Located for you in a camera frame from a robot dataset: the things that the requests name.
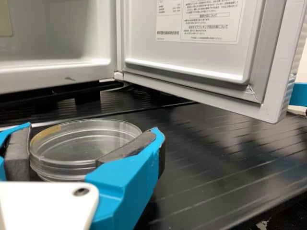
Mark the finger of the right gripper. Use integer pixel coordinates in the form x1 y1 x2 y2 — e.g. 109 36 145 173
288 82 307 108

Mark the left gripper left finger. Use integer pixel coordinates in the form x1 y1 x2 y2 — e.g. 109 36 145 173
0 122 32 183

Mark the white incubator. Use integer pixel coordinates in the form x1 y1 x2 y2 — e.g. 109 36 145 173
0 0 124 95

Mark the black platform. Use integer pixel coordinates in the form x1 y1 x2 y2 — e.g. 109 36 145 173
0 102 307 230
0 80 199 127

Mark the incubator door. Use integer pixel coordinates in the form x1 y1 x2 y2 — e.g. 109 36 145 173
114 0 307 125

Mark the petri dish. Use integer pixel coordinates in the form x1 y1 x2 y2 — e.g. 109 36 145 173
29 118 143 182

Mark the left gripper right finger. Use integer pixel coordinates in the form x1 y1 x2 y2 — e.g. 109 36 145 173
85 126 166 230

